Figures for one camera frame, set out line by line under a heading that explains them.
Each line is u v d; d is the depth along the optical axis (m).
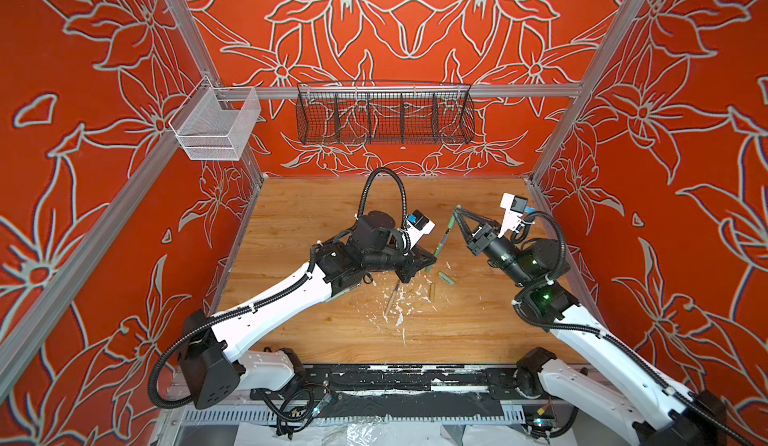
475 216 0.62
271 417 0.59
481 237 0.57
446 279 0.91
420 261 0.59
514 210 0.57
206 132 0.88
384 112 0.97
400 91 0.92
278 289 0.46
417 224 0.58
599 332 0.47
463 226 0.62
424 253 0.67
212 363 0.37
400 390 0.73
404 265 0.60
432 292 0.89
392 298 0.87
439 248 0.66
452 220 0.63
